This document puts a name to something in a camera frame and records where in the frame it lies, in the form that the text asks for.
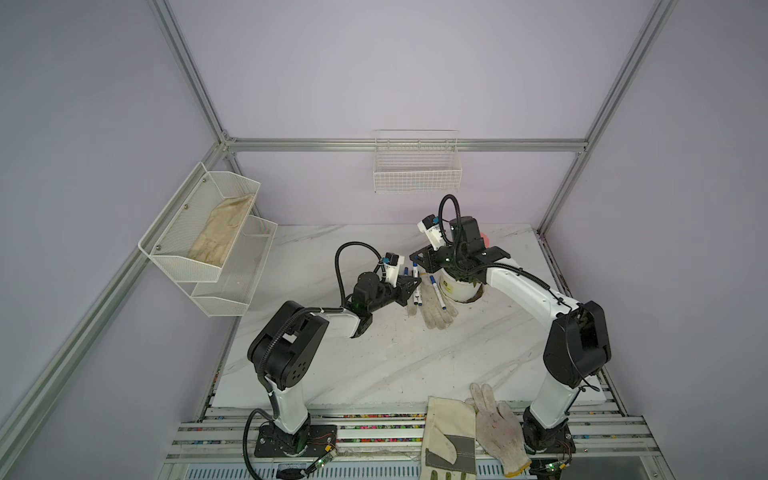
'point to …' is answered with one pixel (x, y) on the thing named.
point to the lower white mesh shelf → (238, 280)
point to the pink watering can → (486, 240)
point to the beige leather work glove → (449, 449)
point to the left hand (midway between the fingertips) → (418, 277)
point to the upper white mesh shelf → (194, 234)
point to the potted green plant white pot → (459, 290)
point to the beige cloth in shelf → (220, 231)
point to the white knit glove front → (497, 432)
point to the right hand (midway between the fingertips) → (411, 257)
